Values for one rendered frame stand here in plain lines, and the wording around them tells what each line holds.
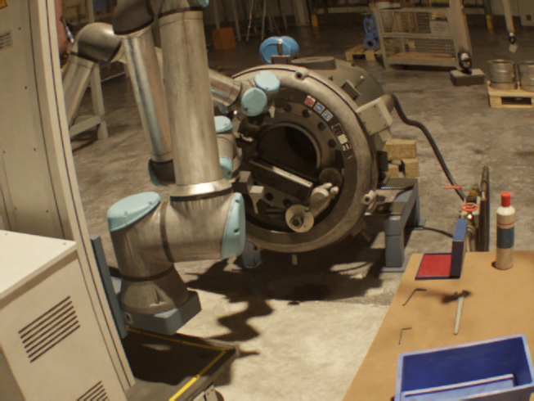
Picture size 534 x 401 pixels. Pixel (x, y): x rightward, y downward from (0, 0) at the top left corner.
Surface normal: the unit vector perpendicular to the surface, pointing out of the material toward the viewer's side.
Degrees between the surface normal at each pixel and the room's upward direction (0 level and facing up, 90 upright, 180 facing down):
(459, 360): 90
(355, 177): 90
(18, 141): 90
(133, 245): 90
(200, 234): 80
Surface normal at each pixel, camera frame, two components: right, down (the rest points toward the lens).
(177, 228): -0.13, -0.10
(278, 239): -0.38, 0.34
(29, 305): 0.87, 0.03
